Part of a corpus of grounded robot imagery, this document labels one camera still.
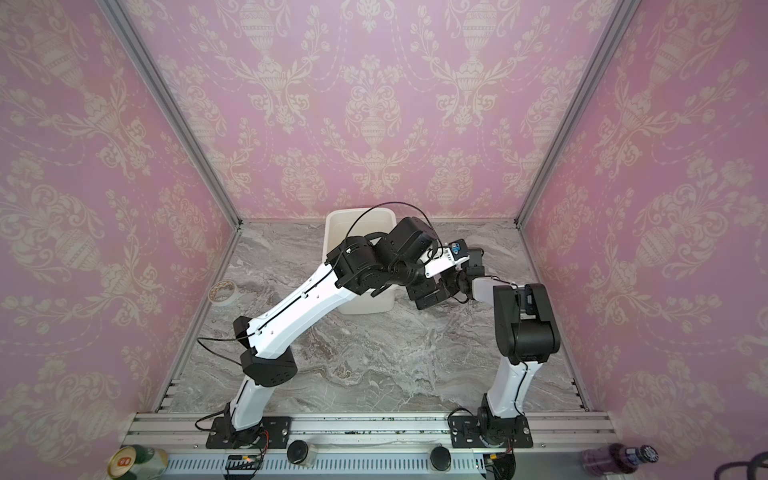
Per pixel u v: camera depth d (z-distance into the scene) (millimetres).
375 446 729
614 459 639
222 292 1005
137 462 620
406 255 479
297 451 633
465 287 774
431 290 563
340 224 1058
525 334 506
